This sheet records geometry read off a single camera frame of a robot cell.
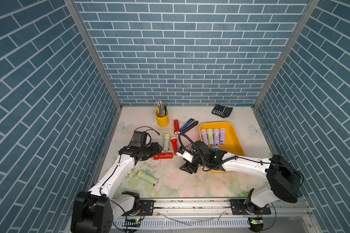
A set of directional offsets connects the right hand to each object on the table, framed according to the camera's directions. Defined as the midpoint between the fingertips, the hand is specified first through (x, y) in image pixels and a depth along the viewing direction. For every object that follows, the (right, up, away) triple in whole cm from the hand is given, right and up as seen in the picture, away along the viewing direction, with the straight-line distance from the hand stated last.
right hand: (183, 163), depth 81 cm
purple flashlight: (+14, +13, +17) cm, 26 cm away
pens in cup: (-16, +31, +21) cm, 41 cm away
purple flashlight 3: (+27, +16, +20) cm, 37 cm away
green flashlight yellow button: (+19, +16, +19) cm, 30 cm away
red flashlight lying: (-13, +1, +10) cm, 16 cm away
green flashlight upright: (-12, +10, +15) cm, 21 cm away
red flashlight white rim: (-6, +11, +16) cm, 20 cm away
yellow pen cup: (-15, +23, +22) cm, 35 cm away
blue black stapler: (+5, +21, +26) cm, 34 cm away
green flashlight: (-21, -9, +1) cm, 22 cm away
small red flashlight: (-5, +19, +23) cm, 31 cm away
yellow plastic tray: (+33, +8, +16) cm, 38 cm away
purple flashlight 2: (+23, +13, +17) cm, 31 cm away
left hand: (-13, +7, +2) cm, 14 cm away
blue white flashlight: (+20, +6, +10) cm, 23 cm away
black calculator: (+31, +31, +35) cm, 56 cm away
